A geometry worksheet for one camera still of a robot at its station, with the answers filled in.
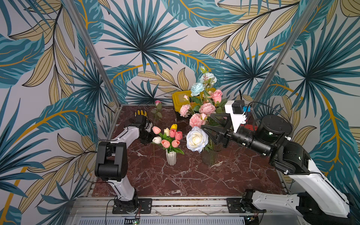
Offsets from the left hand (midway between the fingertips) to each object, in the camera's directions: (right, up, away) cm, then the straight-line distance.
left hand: (155, 140), depth 92 cm
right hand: (+26, +13, -44) cm, 53 cm away
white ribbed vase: (+12, -7, -14) cm, 20 cm away
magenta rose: (0, +25, +14) cm, 29 cm away
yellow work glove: (-14, +19, +20) cm, 31 cm away
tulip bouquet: (+12, +4, -25) cm, 28 cm away
